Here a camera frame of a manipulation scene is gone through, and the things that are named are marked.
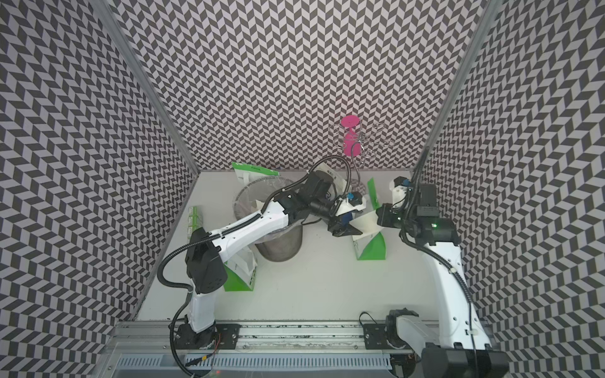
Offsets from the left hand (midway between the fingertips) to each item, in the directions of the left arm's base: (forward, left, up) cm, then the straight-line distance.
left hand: (359, 223), depth 72 cm
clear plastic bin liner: (+11, +35, 0) cm, 37 cm away
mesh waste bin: (-2, +26, -14) cm, 29 cm away
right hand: (+2, -6, 0) cm, 6 cm away
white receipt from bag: (+1, -3, -3) cm, 4 cm away
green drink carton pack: (+12, +63, -18) cm, 67 cm away
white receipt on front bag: (-11, +35, -7) cm, 37 cm away
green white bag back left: (+24, +40, -1) cm, 47 cm away
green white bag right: (-1, -6, -16) cm, 17 cm away
